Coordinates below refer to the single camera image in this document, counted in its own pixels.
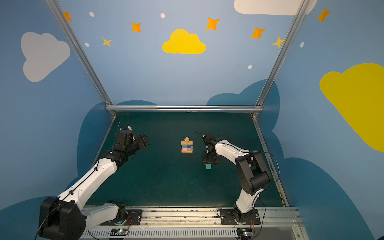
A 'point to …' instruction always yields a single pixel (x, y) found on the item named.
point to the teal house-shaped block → (208, 166)
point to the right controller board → (244, 233)
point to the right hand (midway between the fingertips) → (208, 160)
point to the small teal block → (184, 146)
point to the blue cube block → (189, 146)
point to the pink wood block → (184, 150)
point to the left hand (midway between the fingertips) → (144, 139)
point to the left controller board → (119, 232)
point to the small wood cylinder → (186, 139)
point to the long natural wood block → (183, 142)
